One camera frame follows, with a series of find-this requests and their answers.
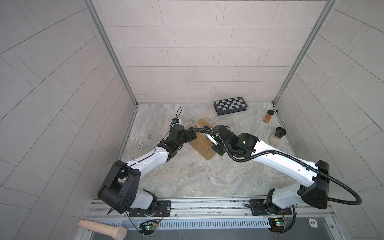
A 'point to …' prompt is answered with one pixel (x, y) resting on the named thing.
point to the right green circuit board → (277, 225)
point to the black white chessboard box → (230, 106)
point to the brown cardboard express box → (203, 142)
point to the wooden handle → (118, 232)
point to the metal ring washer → (140, 145)
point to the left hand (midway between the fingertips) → (195, 130)
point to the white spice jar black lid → (275, 139)
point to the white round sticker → (313, 223)
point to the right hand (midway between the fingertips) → (215, 141)
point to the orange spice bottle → (267, 117)
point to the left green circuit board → (147, 226)
